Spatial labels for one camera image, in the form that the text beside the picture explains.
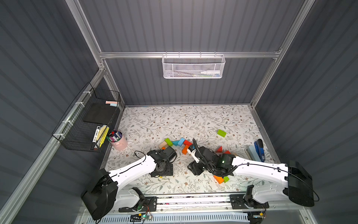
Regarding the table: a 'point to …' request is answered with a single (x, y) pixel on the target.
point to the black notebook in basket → (99, 113)
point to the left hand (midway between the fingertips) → (166, 173)
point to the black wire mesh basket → (85, 126)
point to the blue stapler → (259, 146)
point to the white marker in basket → (210, 72)
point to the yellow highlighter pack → (103, 132)
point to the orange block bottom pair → (220, 179)
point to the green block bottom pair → (226, 179)
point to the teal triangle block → (175, 143)
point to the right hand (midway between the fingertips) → (191, 164)
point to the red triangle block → (219, 150)
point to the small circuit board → (147, 216)
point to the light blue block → (181, 142)
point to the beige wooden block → (163, 144)
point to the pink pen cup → (117, 140)
